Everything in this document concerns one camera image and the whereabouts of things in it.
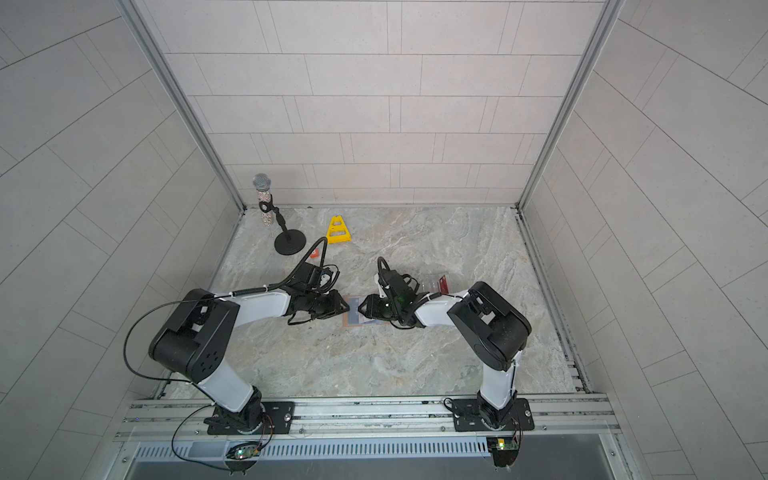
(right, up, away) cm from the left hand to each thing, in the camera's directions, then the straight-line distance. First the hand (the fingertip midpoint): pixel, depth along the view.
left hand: (355, 305), depth 91 cm
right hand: (+2, -2, -2) cm, 4 cm away
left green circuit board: (-20, -25, -26) cm, 42 cm away
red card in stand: (+27, +5, -2) cm, 28 cm away
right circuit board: (+38, -28, -23) cm, 52 cm away
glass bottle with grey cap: (-26, +36, -6) cm, 45 cm away
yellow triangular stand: (-9, +22, +18) cm, 30 cm away
